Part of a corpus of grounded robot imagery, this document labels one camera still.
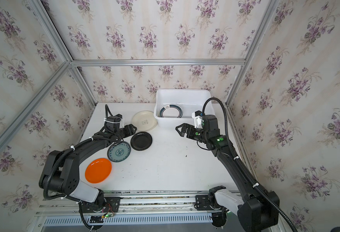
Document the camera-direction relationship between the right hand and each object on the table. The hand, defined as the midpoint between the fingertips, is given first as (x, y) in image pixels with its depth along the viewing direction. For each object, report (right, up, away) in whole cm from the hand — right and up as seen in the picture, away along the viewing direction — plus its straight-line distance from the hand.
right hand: (180, 130), depth 75 cm
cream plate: (-25, +4, +33) cm, 42 cm away
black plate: (-25, -9, +20) cm, 34 cm away
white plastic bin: (+11, +21, +43) cm, 49 cm away
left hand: (-30, 0, +16) cm, 34 cm away
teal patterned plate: (-40, -16, +18) cm, 46 cm away
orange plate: (-48, -25, +9) cm, 55 cm away
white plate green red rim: (-5, +12, +36) cm, 38 cm away
